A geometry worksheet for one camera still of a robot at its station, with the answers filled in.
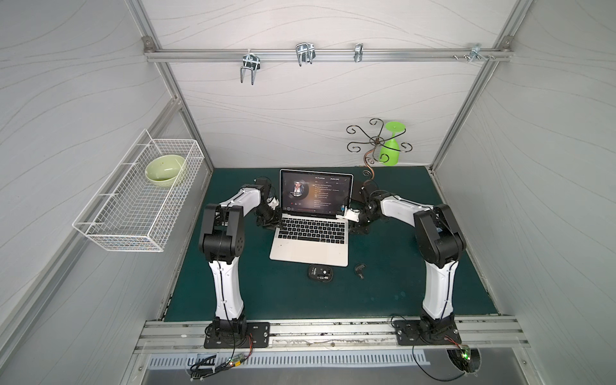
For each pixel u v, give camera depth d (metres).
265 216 0.86
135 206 0.68
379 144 0.86
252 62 0.78
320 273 0.84
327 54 0.79
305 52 0.76
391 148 0.84
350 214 0.90
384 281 0.82
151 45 0.76
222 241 0.55
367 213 0.86
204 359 0.72
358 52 0.78
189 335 0.75
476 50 0.76
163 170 0.73
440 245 0.54
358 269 0.88
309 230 0.98
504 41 0.77
